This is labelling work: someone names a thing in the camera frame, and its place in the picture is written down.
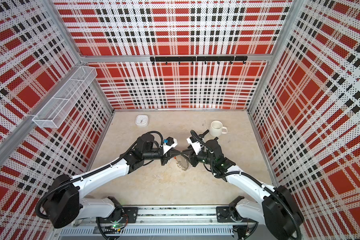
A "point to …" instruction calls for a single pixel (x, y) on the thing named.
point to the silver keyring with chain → (181, 162)
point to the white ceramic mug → (216, 129)
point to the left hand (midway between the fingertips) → (179, 154)
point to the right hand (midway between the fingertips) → (183, 154)
